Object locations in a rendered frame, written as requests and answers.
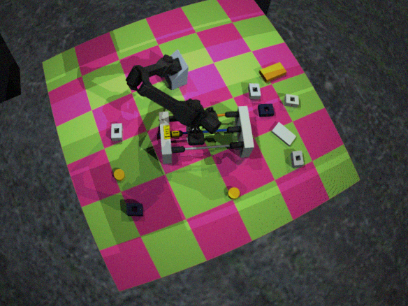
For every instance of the orange flat block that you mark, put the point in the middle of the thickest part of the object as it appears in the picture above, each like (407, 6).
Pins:
(272, 72)

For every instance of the yellow short cylinder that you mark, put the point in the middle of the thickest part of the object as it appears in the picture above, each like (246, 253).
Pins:
(119, 175)
(233, 193)

